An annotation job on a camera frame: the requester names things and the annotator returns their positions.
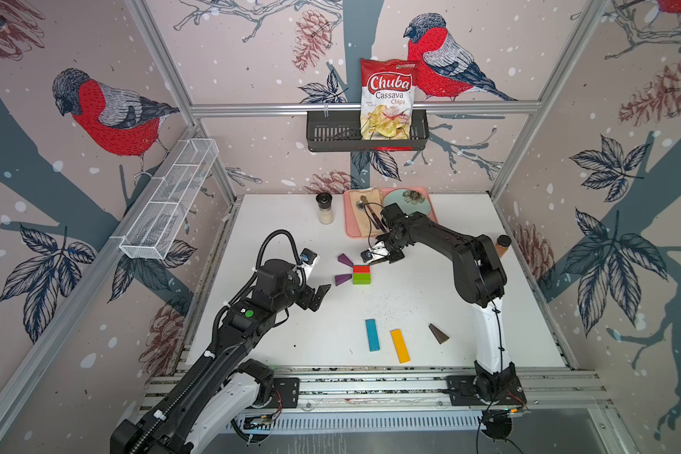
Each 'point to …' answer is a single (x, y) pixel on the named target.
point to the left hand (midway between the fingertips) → (319, 271)
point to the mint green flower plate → (409, 200)
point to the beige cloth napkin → (365, 224)
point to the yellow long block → (400, 345)
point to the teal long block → (372, 334)
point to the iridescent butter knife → (363, 198)
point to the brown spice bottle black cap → (504, 240)
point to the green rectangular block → (361, 279)
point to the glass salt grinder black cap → (324, 200)
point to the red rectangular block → (361, 269)
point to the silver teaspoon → (361, 207)
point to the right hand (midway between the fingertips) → (378, 249)
